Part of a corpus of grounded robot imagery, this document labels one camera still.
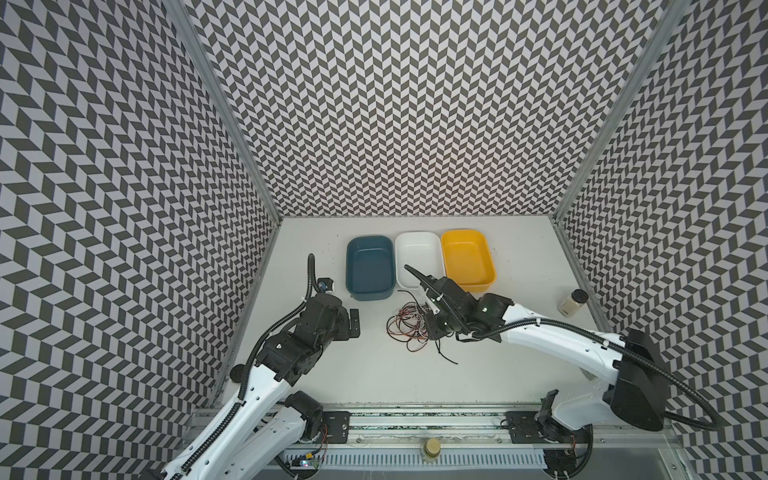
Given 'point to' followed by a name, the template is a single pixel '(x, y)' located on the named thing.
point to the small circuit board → (304, 465)
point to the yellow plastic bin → (468, 259)
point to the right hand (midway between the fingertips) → (426, 318)
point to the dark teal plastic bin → (370, 262)
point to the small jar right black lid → (570, 305)
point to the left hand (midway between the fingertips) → (343, 313)
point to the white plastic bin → (421, 251)
